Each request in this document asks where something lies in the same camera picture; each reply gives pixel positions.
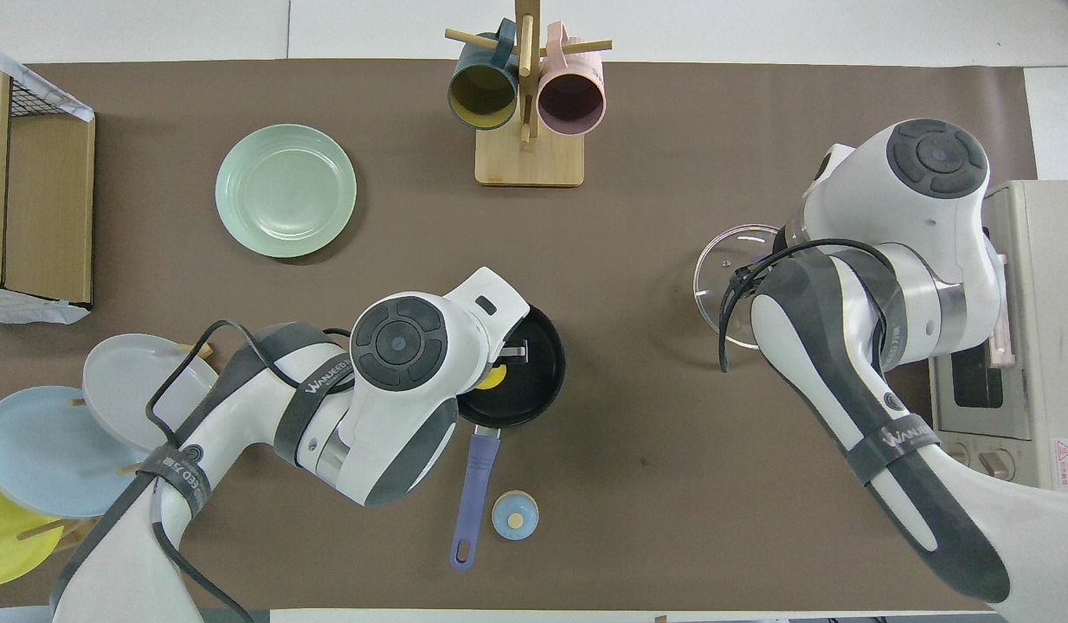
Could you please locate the dark teal mug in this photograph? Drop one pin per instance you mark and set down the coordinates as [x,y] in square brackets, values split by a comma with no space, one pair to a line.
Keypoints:
[482,91]

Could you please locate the pink ribbed mug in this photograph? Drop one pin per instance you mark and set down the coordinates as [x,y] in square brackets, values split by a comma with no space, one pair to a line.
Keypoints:
[571,99]

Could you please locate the glass pot lid blue knob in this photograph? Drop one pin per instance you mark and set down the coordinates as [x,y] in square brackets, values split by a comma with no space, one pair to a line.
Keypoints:
[716,285]

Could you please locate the wooden plate rack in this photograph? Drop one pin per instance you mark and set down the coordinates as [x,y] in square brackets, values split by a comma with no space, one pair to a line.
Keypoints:
[201,350]

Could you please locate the pale green plate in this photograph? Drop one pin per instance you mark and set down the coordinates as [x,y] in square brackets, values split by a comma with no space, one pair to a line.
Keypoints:
[286,190]

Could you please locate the light blue plate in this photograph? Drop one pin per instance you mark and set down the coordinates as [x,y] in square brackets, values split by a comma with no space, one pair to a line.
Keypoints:
[49,459]

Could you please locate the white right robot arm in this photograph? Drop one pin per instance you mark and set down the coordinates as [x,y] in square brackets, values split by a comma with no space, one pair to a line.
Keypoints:
[932,164]

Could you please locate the beige toaster oven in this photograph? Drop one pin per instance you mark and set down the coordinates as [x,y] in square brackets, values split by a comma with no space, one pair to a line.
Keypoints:
[1053,303]

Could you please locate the brown table mat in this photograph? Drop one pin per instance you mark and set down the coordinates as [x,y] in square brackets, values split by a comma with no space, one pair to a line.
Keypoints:
[672,173]

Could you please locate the small blue knob lid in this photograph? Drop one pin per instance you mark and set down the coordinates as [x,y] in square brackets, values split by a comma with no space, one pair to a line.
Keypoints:
[515,519]

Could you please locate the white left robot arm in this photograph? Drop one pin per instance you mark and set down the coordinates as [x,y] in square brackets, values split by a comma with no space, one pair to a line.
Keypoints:
[395,346]

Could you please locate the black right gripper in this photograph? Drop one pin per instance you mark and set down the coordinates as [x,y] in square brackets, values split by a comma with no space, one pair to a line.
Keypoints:
[794,238]

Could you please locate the yellow plate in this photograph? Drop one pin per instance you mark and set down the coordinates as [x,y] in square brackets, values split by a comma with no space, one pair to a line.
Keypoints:
[6,545]

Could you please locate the grey plate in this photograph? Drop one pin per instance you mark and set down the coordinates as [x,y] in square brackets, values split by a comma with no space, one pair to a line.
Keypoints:
[127,381]

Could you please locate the brown wooden board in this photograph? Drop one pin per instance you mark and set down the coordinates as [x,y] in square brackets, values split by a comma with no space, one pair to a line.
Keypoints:
[49,208]

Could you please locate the wooden mug tree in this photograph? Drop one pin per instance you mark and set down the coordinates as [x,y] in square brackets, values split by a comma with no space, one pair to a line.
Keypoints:
[530,160]

